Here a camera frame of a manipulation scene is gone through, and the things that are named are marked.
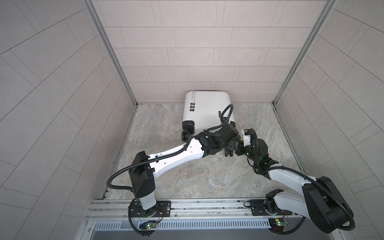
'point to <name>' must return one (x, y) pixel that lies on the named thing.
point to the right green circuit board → (277, 224)
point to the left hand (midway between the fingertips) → (237, 140)
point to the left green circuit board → (148, 225)
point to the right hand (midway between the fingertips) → (232, 141)
